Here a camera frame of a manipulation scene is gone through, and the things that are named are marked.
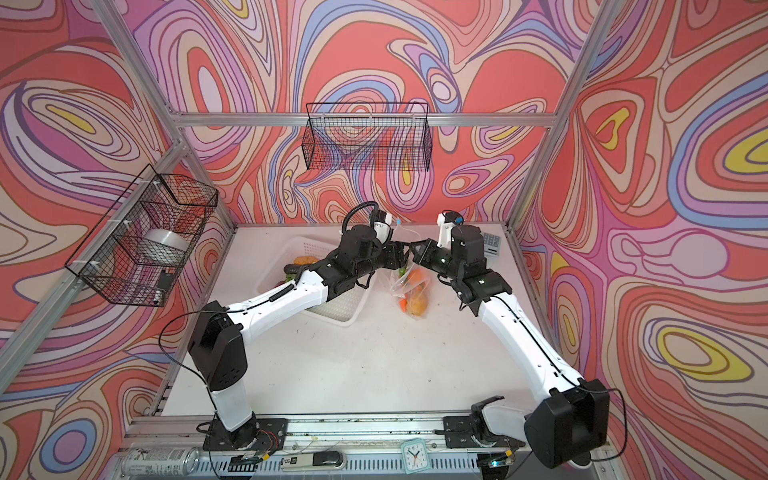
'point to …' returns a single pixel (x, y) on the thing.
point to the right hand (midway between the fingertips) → (410, 251)
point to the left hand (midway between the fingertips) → (410, 243)
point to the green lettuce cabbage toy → (289, 277)
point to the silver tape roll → (164, 247)
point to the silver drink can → (149, 462)
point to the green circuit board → (249, 464)
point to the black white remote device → (314, 461)
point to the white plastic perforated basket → (274, 254)
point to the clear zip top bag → (411, 284)
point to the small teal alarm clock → (415, 455)
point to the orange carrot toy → (403, 304)
